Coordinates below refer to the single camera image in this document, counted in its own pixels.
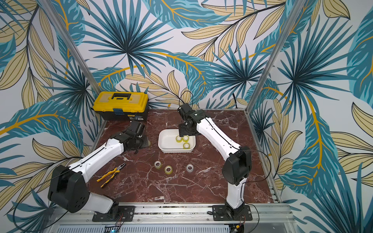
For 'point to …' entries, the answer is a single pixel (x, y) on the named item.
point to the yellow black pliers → (116, 170)
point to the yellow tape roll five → (178, 139)
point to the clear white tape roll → (190, 170)
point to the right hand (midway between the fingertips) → (187, 131)
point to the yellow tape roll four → (168, 170)
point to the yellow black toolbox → (122, 106)
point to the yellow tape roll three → (158, 164)
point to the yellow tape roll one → (186, 146)
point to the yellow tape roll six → (185, 139)
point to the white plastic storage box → (167, 143)
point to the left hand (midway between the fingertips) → (145, 144)
